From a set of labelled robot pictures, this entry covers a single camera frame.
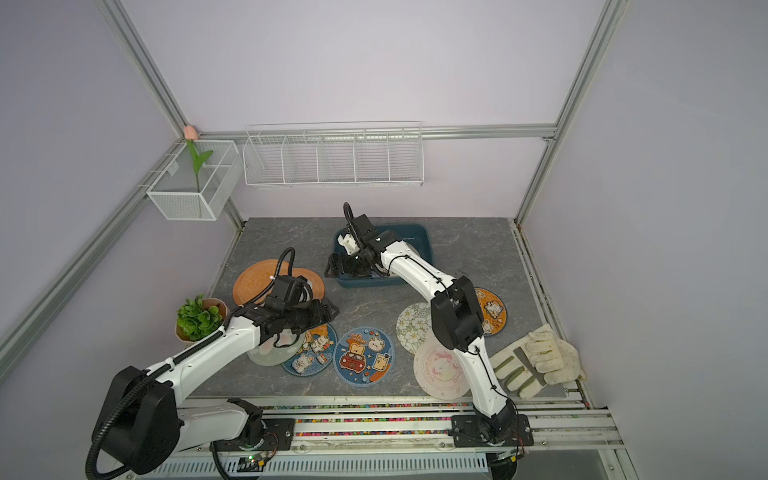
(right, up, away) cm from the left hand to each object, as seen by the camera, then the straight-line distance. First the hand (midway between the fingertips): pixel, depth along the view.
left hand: (329, 317), depth 84 cm
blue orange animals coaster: (-5, -11, +3) cm, 13 cm away
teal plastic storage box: (+26, +24, +21) cm, 41 cm away
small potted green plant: (-33, +2, -7) cm, 33 cm away
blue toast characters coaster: (+9, -12, +2) cm, 16 cm away
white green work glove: (+60, -12, 0) cm, 61 cm away
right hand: (+1, +12, +4) cm, 13 cm away
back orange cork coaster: (-31, +10, +21) cm, 38 cm away
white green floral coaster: (+24, -5, +8) cm, 26 cm away
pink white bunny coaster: (+31, -16, 0) cm, 35 cm away
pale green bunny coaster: (-9, -4, -14) cm, 17 cm away
